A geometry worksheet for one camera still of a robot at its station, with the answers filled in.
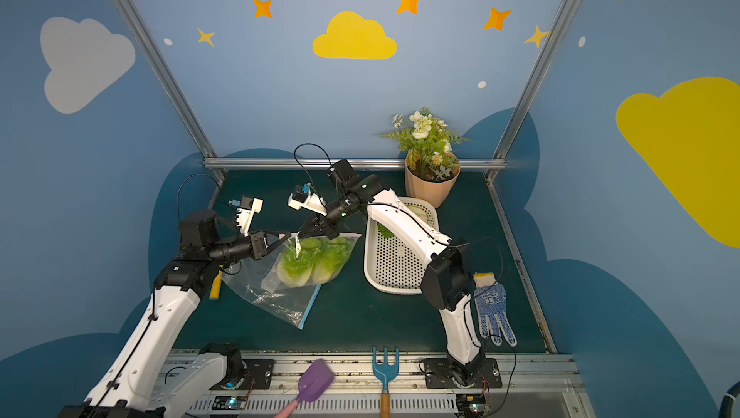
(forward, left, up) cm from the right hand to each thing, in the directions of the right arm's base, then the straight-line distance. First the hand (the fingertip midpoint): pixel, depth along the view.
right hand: (308, 229), depth 75 cm
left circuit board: (-37, +17, -25) cm, 48 cm away
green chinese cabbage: (-9, +3, -7) cm, 12 cm away
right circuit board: (-34, -44, -25) cm, 61 cm away
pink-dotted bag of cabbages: (-9, +11, -14) cm, 20 cm away
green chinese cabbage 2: (-3, -5, -10) cm, 12 cm away
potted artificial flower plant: (+35, -36, -9) cm, 51 cm away
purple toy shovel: (-32, -4, -23) cm, 39 cm away
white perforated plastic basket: (+4, -23, -25) cm, 34 cm away
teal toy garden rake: (-28, -22, -23) cm, 42 cm away
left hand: (-4, +3, +3) cm, 5 cm away
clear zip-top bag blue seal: (-12, +7, -24) cm, 28 cm away
